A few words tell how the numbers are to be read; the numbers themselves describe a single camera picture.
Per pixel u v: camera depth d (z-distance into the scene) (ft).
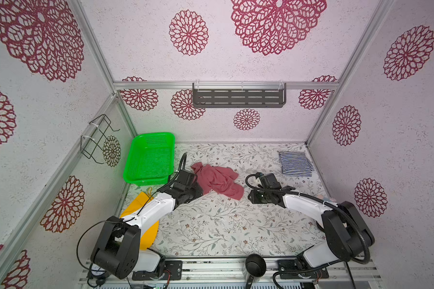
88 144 2.38
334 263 1.83
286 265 2.53
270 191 2.28
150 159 3.72
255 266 2.44
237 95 3.08
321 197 3.05
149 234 2.76
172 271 2.44
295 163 3.54
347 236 1.45
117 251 1.37
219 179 3.20
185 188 2.19
